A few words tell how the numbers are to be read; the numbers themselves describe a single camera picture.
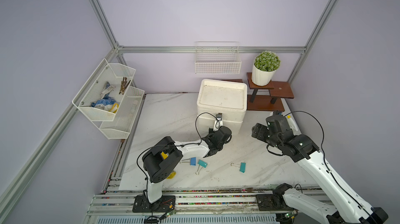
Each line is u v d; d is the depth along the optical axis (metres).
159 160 0.49
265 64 0.84
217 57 0.94
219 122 0.75
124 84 0.82
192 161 0.86
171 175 0.82
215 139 0.69
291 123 0.84
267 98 1.10
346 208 0.38
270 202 0.73
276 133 0.53
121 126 0.88
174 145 0.51
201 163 0.86
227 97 0.87
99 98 0.70
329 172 0.42
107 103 0.70
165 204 0.73
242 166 0.86
